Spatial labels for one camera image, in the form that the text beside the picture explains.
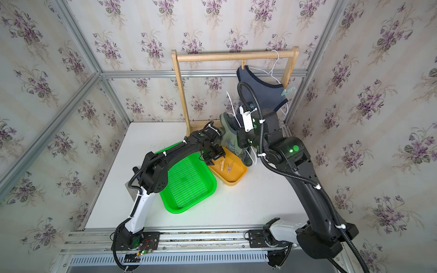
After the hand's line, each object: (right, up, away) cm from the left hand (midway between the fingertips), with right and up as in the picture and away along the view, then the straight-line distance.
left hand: (223, 158), depth 93 cm
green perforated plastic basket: (-19, -13, -3) cm, 23 cm away
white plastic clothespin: (+3, -6, +2) cm, 7 cm away
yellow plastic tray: (+8, -8, -1) cm, 11 cm away
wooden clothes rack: (-22, +21, +29) cm, 42 cm away
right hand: (+7, +15, -30) cm, 34 cm away
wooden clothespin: (-1, -4, 0) cm, 4 cm away
